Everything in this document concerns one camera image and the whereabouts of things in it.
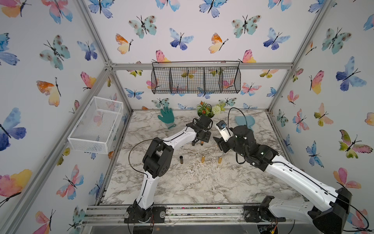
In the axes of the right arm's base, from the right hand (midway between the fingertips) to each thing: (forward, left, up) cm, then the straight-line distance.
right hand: (221, 131), depth 73 cm
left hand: (+12, +5, -20) cm, 24 cm away
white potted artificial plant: (+26, +8, -11) cm, 29 cm away
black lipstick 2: (-4, +21, -24) cm, 32 cm away
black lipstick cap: (+9, +14, -26) cm, 31 cm away
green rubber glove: (+34, +36, -29) cm, 57 cm away
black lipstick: (+9, +9, -26) cm, 29 cm away
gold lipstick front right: (-3, -3, -25) cm, 26 cm away
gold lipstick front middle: (-3, +8, -25) cm, 26 cm away
